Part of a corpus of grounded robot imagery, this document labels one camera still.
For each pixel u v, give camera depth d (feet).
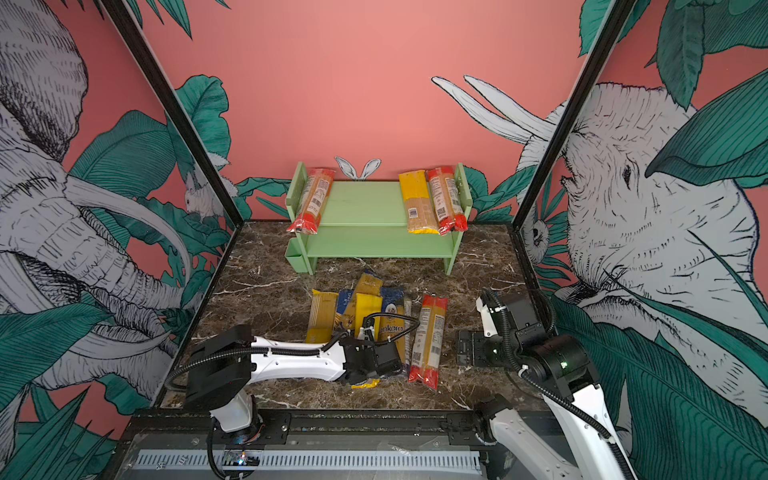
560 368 1.27
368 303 2.91
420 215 2.68
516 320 1.48
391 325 2.82
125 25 2.34
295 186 2.68
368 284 3.21
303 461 2.30
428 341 2.83
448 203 2.75
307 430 2.46
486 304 1.76
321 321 2.98
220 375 1.43
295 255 3.48
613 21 2.30
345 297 3.14
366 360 2.04
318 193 2.81
